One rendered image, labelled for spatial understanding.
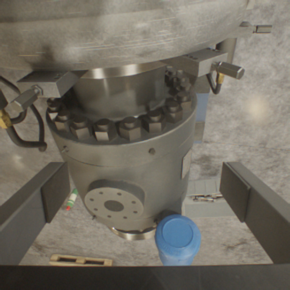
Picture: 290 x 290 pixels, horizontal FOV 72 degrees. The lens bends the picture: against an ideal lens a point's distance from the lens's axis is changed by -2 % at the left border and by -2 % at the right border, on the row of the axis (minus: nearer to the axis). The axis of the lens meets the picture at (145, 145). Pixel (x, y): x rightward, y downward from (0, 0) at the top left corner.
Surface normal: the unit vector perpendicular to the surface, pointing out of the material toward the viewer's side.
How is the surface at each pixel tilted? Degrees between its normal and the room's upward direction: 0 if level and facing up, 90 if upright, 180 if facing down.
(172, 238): 90
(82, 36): 8
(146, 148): 25
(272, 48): 0
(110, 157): 3
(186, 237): 90
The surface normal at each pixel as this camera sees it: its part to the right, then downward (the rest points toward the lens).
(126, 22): 0.22, 0.62
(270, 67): -0.11, 0.65
